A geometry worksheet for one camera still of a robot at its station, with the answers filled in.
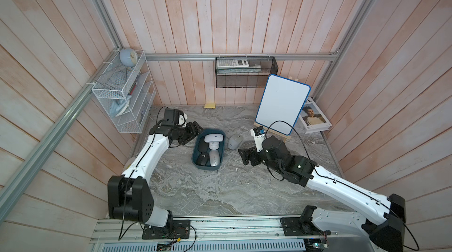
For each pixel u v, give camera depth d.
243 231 0.73
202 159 0.93
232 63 0.90
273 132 0.94
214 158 0.93
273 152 0.54
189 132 0.75
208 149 0.98
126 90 0.76
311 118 1.09
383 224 0.41
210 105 1.19
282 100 0.84
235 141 0.98
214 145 0.98
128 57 0.80
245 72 0.88
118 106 0.81
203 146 0.97
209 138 0.99
